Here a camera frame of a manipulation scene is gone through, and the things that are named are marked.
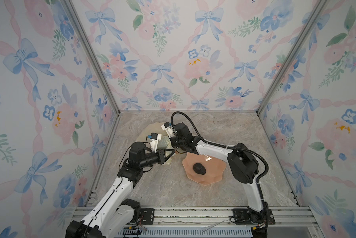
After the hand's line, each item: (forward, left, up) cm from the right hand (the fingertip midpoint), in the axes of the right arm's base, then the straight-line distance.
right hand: (156, 143), depth 84 cm
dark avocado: (-9, -24, -11) cm, 28 cm away
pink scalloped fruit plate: (-7, -34, -15) cm, 38 cm away
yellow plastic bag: (-4, -6, +8) cm, 11 cm away
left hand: (-9, -11, +6) cm, 16 cm away
